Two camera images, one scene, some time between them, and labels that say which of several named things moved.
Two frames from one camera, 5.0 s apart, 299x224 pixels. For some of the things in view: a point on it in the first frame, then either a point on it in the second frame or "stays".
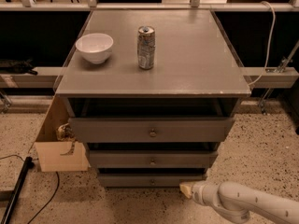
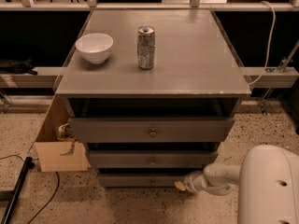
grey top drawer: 149,130 stays
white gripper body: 198,192 to 189,182
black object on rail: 17,66 stays
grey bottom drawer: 149,180 stays
